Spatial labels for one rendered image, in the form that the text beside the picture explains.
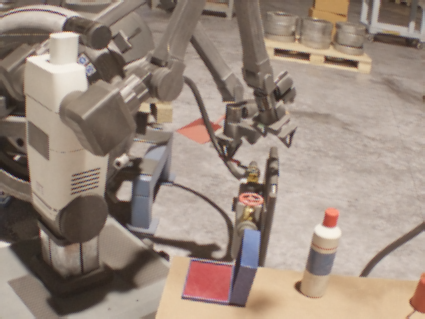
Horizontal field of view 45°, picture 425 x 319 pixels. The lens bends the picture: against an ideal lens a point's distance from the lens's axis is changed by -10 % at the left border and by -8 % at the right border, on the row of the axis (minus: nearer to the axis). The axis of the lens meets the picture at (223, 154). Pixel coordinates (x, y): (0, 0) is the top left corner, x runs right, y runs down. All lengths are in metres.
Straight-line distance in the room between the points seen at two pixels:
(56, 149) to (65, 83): 0.17
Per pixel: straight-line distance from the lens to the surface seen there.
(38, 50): 1.59
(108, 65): 1.80
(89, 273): 1.62
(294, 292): 1.34
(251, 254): 1.24
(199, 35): 1.81
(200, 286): 1.31
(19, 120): 1.95
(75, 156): 1.36
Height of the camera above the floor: 1.27
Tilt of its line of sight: 23 degrees down
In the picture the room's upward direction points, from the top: 7 degrees clockwise
